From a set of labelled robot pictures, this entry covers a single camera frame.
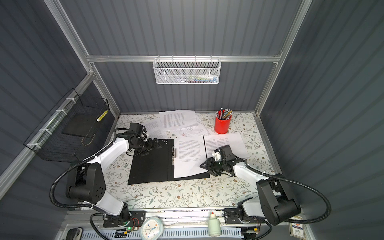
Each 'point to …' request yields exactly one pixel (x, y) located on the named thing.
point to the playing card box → (297, 230)
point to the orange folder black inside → (157, 165)
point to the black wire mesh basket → (67, 130)
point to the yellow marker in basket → (102, 115)
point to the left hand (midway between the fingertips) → (155, 148)
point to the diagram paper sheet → (199, 130)
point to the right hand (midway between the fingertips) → (204, 169)
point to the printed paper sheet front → (191, 155)
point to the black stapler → (75, 234)
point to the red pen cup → (222, 126)
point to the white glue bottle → (214, 224)
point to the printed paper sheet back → (178, 118)
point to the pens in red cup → (224, 114)
